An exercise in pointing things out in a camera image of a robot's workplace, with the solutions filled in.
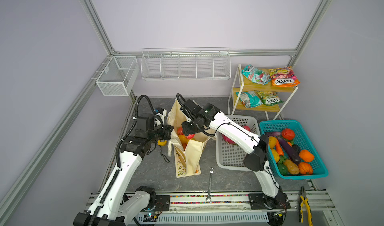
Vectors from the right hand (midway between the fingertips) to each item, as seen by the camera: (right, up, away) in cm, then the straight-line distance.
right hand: (187, 132), depth 79 cm
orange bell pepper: (+64, -13, 0) cm, 66 cm away
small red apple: (+2, -2, -4) cm, 5 cm away
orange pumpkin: (+63, -20, 0) cm, 66 cm away
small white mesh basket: (-48, +33, +20) cm, 62 cm away
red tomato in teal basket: (+62, -3, +12) cm, 63 cm away
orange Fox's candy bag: (+53, +30, +1) cm, 61 cm away
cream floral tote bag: (+1, -15, -3) cm, 15 cm away
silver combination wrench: (+13, -23, +4) cm, 27 cm away
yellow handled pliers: (+59, -33, -5) cm, 68 cm away
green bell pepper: (+52, -20, +1) cm, 56 cm away
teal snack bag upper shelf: (+38, +31, +3) cm, 49 cm away
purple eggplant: (+60, -13, +6) cm, 62 cm away
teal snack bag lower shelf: (+39, +19, +15) cm, 46 cm away
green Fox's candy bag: (+51, +20, +15) cm, 57 cm away
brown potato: (+58, -20, +1) cm, 61 cm away
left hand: (-7, +2, -5) cm, 9 cm away
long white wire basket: (-1, +43, +20) cm, 47 cm away
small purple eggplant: (+54, -3, +16) cm, 56 cm away
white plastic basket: (+26, -16, +10) cm, 32 cm away
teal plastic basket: (+68, -7, +10) cm, 69 cm away
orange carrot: (+55, -11, +10) cm, 57 cm away
